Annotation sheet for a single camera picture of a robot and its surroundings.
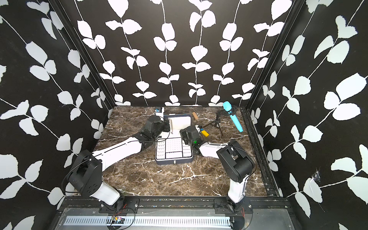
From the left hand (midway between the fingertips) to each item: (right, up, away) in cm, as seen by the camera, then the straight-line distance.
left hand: (168, 116), depth 85 cm
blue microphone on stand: (+36, +6, +1) cm, 37 cm away
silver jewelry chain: (+3, -6, -7) cm, 10 cm away
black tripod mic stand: (+35, +3, +6) cm, 35 cm away
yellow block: (+24, -12, +16) cm, 32 cm away
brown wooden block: (+18, +1, +27) cm, 32 cm away
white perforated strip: (-8, -53, -15) cm, 56 cm away
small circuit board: (-24, -53, -15) cm, 60 cm away
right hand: (+5, -7, +6) cm, 11 cm away
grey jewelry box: (+1, -20, +3) cm, 21 cm away
